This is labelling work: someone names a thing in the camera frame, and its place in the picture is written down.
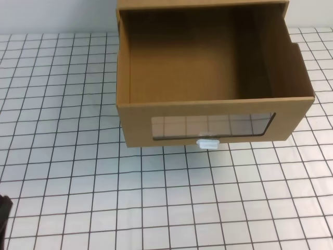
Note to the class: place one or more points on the brown cardboard shoebox shell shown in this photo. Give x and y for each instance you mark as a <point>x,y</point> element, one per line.
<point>200,16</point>

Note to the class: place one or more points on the brown cardboard drawer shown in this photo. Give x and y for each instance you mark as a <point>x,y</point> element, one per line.
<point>166,106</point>

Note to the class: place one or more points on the white drawer handle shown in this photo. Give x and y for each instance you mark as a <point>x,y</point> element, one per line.
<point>208,144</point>

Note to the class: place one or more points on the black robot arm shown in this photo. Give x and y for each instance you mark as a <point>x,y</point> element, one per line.
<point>6,205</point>

